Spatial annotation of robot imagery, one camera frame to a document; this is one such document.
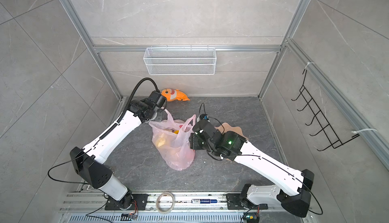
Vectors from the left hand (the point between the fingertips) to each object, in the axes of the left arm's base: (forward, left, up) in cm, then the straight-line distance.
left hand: (156, 111), depth 80 cm
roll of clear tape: (-40, -1, -23) cm, 46 cm away
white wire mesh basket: (+39, -12, +5) cm, 42 cm away
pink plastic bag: (-10, -7, -14) cm, 19 cm away
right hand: (-18, -20, 0) cm, 27 cm away
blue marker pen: (-39, -24, -23) cm, 51 cm away
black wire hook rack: (-23, -77, +8) cm, 80 cm away
